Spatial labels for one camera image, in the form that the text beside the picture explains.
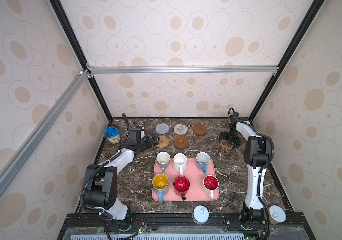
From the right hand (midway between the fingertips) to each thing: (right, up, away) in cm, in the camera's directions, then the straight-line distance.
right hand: (226, 142), depth 105 cm
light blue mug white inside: (-19, -9, -13) cm, 25 cm away
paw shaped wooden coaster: (-2, -1, -4) cm, 4 cm away
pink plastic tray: (-24, -19, -16) cm, 35 cm away
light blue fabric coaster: (-46, +10, +8) cm, 48 cm away
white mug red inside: (-17, -23, -21) cm, 35 cm away
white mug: (-33, -11, -10) cm, 37 cm away
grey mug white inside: (-44, -9, -13) cm, 46 cm away
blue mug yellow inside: (-45, -23, -20) cm, 54 cm away
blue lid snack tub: (-77, +6, -7) cm, 78 cm away
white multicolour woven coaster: (-32, +10, +8) cm, 34 cm away
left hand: (-47, +4, -15) cm, 49 cm away
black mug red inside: (-33, -23, -20) cm, 44 cm away
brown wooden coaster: (-32, 0, +1) cm, 32 cm away
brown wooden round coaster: (-17, +9, +8) cm, 21 cm away
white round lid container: (-24, -32, -33) cm, 52 cm away
